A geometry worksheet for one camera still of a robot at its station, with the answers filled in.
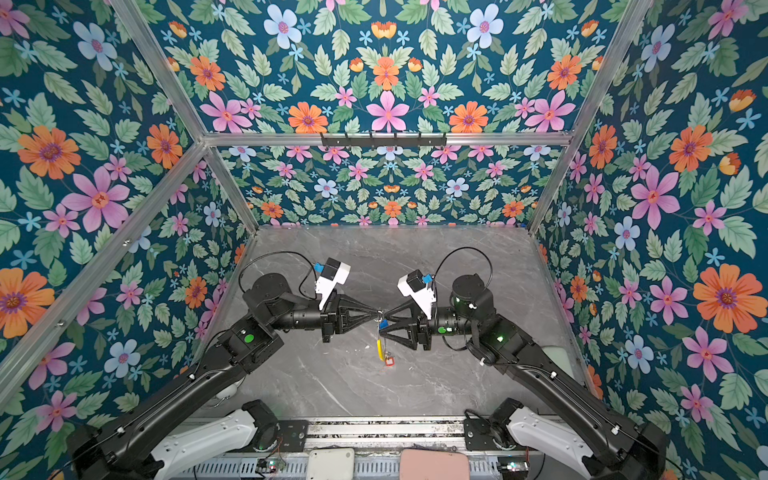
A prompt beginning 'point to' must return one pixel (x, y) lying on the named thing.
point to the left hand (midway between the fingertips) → (374, 316)
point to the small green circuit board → (270, 465)
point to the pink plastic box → (433, 464)
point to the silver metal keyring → (378, 326)
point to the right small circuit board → (512, 464)
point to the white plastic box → (330, 464)
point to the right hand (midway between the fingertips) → (386, 323)
